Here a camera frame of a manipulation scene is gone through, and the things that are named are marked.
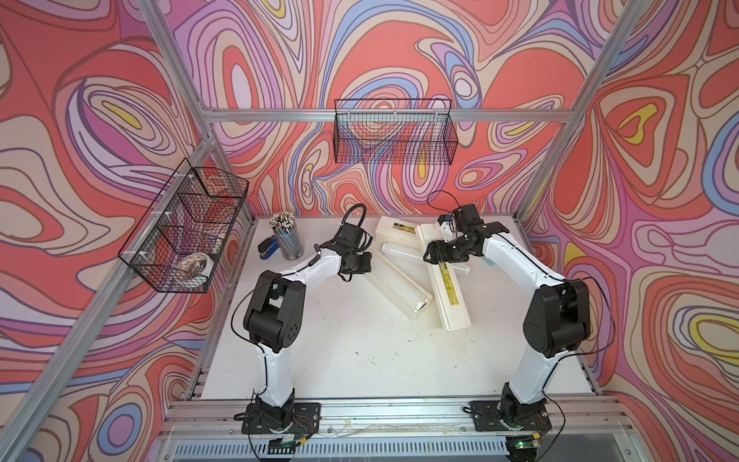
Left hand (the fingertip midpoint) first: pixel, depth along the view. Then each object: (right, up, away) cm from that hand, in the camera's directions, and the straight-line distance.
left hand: (371, 266), depth 96 cm
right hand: (+21, +2, -6) cm, 22 cm away
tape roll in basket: (-45, +3, -23) cm, 51 cm away
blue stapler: (-39, +7, +9) cm, 40 cm away
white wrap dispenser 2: (+22, -5, -13) cm, 26 cm away
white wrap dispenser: (+9, -1, -1) cm, 9 cm away
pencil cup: (-29, +11, -1) cm, 31 cm away
